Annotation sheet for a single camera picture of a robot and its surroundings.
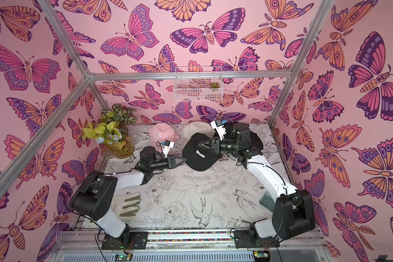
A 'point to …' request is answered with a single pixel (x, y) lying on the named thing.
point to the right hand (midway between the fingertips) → (202, 143)
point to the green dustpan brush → (267, 201)
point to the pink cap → (160, 132)
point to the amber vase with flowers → (112, 130)
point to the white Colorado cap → (192, 127)
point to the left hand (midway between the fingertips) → (187, 160)
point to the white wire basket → (198, 84)
